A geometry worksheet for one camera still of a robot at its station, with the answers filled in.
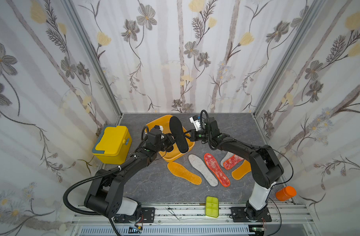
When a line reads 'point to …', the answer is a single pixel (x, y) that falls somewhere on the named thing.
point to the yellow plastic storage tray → (164, 121)
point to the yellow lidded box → (113, 145)
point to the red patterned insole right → (232, 162)
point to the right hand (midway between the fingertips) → (184, 132)
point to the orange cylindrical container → (285, 193)
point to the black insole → (177, 125)
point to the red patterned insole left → (223, 177)
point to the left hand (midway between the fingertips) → (178, 136)
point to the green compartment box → (212, 207)
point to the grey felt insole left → (199, 164)
